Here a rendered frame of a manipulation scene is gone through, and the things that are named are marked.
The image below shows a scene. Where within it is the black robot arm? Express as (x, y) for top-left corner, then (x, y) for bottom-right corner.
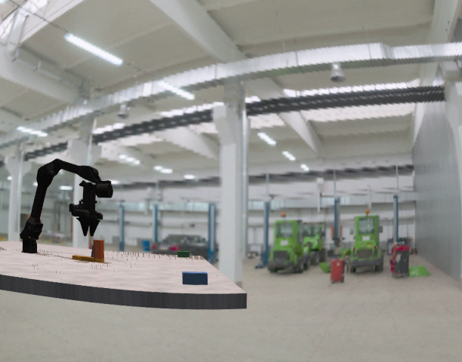
(20, 158), (113, 253)

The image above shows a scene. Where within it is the orange rectangular bar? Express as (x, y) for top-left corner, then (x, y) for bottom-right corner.
(72, 240), (104, 263)

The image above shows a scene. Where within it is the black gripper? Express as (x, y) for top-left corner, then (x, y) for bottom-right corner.
(73, 197), (103, 236)

